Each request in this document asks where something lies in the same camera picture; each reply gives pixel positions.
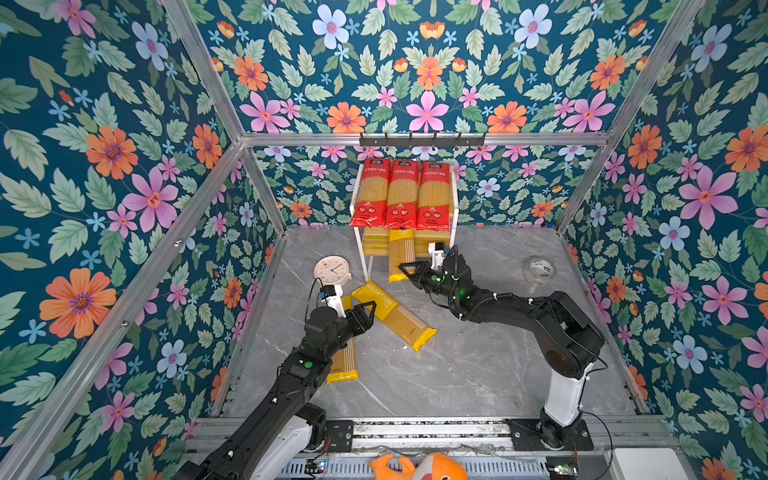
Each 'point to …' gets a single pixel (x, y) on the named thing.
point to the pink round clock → (332, 270)
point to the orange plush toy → (432, 467)
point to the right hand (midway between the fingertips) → (400, 264)
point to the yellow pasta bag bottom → (344, 362)
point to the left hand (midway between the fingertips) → (374, 300)
